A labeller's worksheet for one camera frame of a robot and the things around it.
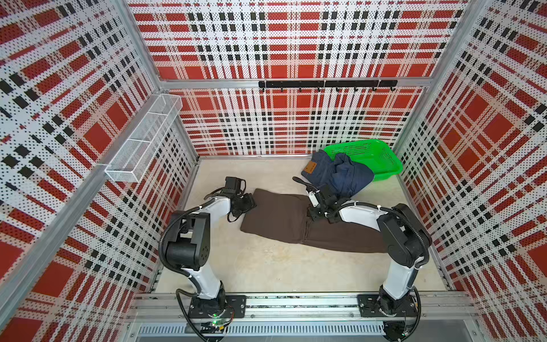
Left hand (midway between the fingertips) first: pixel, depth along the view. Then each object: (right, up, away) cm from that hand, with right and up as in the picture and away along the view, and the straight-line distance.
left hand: (254, 204), depth 97 cm
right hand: (+28, -2, 0) cm, 28 cm away
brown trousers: (+14, -5, -2) cm, 15 cm away
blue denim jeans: (+39, +16, +4) cm, 43 cm away
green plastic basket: (+65, +27, +22) cm, 73 cm away
